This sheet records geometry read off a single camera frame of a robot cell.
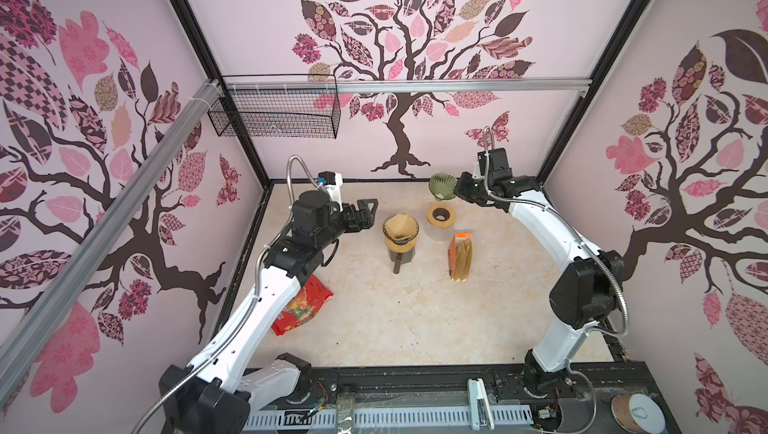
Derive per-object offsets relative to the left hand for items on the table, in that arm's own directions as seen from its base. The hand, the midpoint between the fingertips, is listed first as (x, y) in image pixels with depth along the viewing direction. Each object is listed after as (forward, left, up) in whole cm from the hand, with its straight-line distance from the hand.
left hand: (365, 208), depth 73 cm
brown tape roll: (-41, -62, -23) cm, 78 cm away
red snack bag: (-15, +19, -27) cm, 36 cm away
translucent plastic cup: (+10, -22, -25) cm, 35 cm away
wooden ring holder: (+11, -22, -22) cm, 33 cm away
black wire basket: (+40, +29, +4) cm, 50 cm away
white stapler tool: (-40, -28, -27) cm, 55 cm away
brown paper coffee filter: (+6, -10, -16) cm, 20 cm away
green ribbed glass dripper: (+14, -22, -7) cm, 27 cm away
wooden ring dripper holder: (0, -10, -19) cm, 22 cm away
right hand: (+15, -26, -6) cm, 31 cm away
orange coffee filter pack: (0, -28, -22) cm, 36 cm away
